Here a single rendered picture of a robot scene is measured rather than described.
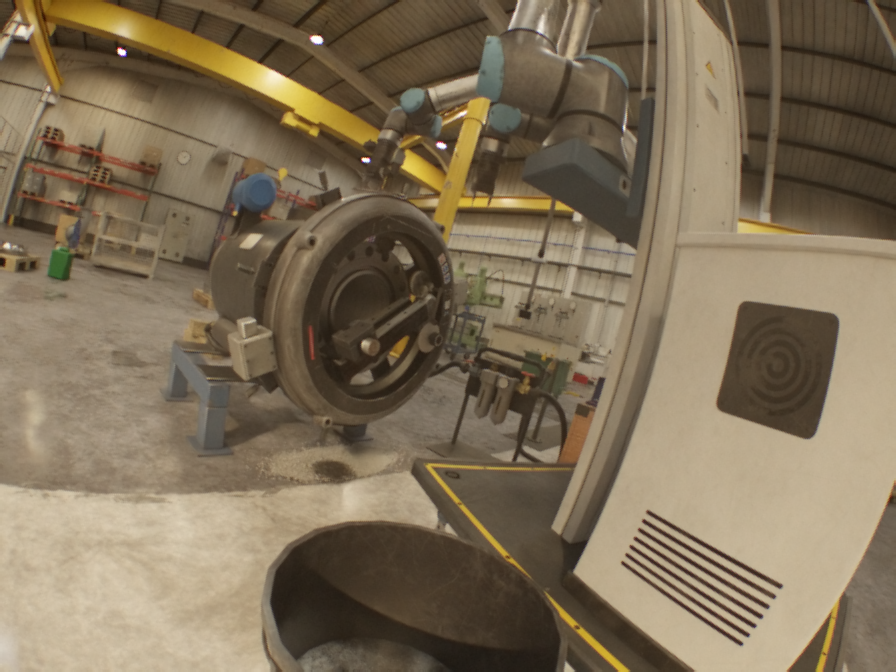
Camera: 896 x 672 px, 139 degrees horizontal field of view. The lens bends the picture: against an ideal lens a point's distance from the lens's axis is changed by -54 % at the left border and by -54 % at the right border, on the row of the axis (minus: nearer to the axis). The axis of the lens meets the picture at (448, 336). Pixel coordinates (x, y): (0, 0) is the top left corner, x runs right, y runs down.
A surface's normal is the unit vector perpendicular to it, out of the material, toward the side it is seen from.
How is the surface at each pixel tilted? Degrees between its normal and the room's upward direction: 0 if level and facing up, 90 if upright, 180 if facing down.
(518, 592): 87
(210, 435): 90
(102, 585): 0
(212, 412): 90
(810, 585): 90
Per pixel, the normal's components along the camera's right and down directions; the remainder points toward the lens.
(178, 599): 0.27, -0.96
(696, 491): -0.87, -0.22
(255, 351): 0.80, 0.25
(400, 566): 0.27, 0.07
